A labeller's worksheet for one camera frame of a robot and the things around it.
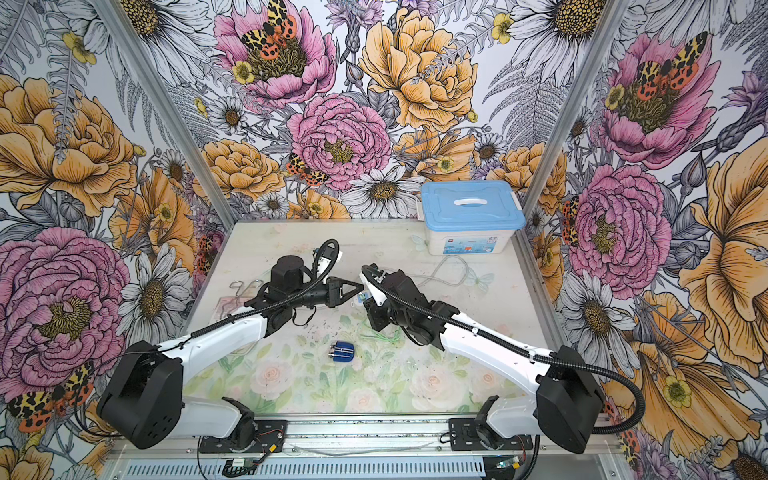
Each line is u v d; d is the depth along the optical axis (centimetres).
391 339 90
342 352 85
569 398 41
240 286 102
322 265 72
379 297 69
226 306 92
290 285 66
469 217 100
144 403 42
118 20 72
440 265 109
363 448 74
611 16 72
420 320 60
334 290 72
